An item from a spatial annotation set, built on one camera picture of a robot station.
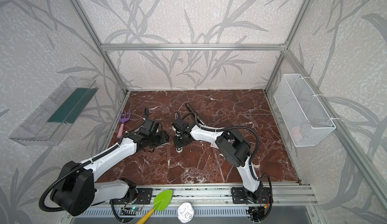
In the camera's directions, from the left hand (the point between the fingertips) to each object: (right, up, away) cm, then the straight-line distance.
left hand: (169, 133), depth 87 cm
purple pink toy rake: (-37, +6, +17) cm, 41 cm away
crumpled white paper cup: (+12, -31, -21) cm, 39 cm away
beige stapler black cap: (+7, -2, -7) cm, 10 cm away
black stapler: (+18, +6, +14) cm, 24 cm away
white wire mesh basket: (+62, +10, -26) cm, 68 cm away
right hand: (+4, -4, +4) cm, 7 cm away
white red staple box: (+27, -8, +4) cm, 28 cm away
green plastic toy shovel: (0, -30, -15) cm, 34 cm away
